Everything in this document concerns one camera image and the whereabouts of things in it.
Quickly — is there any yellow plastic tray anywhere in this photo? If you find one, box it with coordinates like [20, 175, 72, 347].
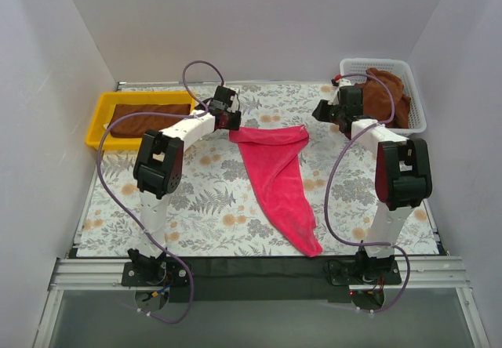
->
[85, 91, 195, 149]

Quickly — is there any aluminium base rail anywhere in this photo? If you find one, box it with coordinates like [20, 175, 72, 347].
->
[35, 256, 489, 347]

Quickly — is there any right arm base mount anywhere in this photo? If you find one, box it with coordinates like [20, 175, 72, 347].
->
[323, 258, 402, 286]

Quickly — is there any white plastic basket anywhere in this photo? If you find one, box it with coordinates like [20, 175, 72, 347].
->
[339, 58, 427, 136]

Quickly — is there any floral table mat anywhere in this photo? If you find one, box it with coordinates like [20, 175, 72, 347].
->
[76, 83, 439, 258]

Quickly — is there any brown towel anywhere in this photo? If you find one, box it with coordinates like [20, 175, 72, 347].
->
[111, 103, 191, 138]
[356, 67, 411, 129]

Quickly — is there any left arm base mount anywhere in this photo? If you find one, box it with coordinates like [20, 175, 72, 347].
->
[121, 260, 189, 288]

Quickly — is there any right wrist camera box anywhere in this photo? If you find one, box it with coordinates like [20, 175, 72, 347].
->
[329, 74, 353, 105]

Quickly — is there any pink towel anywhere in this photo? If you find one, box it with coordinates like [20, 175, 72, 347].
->
[229, 125, 322, 257]

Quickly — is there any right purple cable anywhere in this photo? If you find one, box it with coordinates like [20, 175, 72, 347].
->
[323, 72, 412, 314]

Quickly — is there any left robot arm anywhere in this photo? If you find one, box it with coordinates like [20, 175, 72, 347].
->
[128, 85, 242, 283]

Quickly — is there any brown towel in basket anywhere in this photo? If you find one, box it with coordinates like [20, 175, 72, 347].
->
[356, 67, 411, 129]

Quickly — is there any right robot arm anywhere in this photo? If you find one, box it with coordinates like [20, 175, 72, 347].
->
[312, 85, 432, 286]

